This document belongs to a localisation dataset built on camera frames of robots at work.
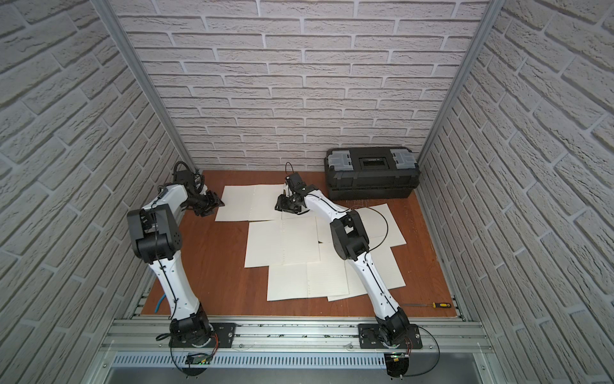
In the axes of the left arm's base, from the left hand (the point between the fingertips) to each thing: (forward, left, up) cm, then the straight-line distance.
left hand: (221, 200), depth 101 cm
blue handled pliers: (-40, +13, -6) cm, 42 cm away
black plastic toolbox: (+5, -64, +13) cm, 66 cm away
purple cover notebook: (+2, -11, -5) cm, 12 cm away
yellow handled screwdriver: (-42, -85, -3) cm, 95 cm away
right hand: (-1, -26, -3) cm, 26 cm away
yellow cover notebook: (-17, -31, -4) cm, 35 cm away
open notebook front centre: (-33, -38, -5) cm, 50 cm away
